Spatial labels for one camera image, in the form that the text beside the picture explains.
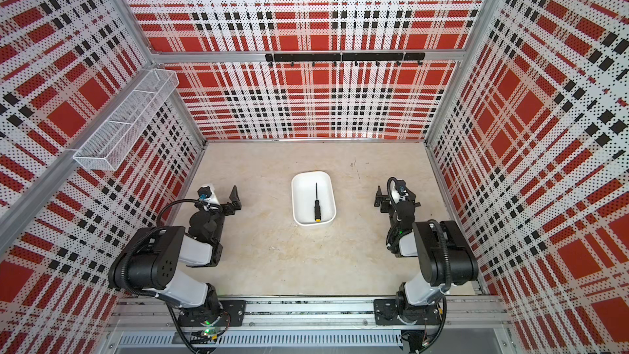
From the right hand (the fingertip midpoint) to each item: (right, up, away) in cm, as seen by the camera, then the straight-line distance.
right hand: (393, 188), depth 91 cm
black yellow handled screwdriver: (-29, -8, +4) cm, 30 cm away
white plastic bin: (-35, 0, +13) cm, 37 cm away
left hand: (-63, -1, -3) cm, 63 cm away
